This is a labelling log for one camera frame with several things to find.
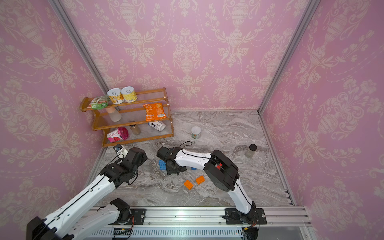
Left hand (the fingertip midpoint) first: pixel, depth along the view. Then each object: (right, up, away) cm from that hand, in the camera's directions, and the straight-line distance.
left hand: (138, 157), depth 81 cm
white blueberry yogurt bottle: (+6, +17, +22) cm, 29 cm away
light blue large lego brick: (+11, -6, +9) cm, 16 cm away
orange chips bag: (+4, +27, +16) cm, 31 cm away
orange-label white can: (-14, +35, +2) cm, 38 cm away
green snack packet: (-23, +30, +2) cm, 38 cm away
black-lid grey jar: (+65, +3, +7) cm, 65 cm away
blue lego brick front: (+30, -8, +9) cm, 32 cm away
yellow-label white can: (-6, +35, +2) cm, 36 cm away
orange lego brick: (+34, -14, +4) cm, 37 cm away
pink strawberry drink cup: (-18, +12, +16) cm, 27 cm away
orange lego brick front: (+27, -16, +2) cm, 31 cm away
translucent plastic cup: (-21, +24, +16) cm, 36 cm away
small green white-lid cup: (+31, +13, +19) cm, 39 cm away
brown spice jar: (-10, +15, +20) cm, 27 cm away
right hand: (+19, -9, +8) cm, 22 cm away
